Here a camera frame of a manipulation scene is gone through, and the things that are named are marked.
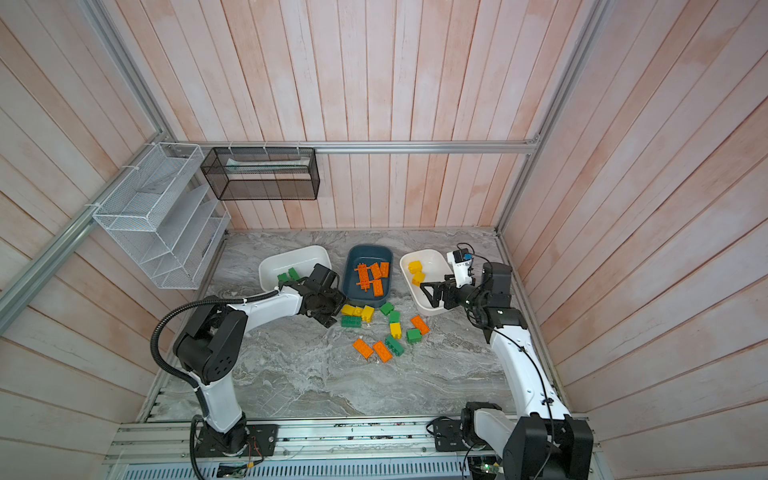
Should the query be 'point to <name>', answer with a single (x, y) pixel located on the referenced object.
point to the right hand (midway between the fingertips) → (436, 280)
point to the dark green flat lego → (351, 321)
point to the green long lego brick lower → (394, 345)
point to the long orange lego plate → (364, 277)
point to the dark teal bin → (368, 254)
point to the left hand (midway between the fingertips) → (347, 312)
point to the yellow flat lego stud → (357, 311)
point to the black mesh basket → (263, 173)
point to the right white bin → (423, 266)
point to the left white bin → (302, 260)
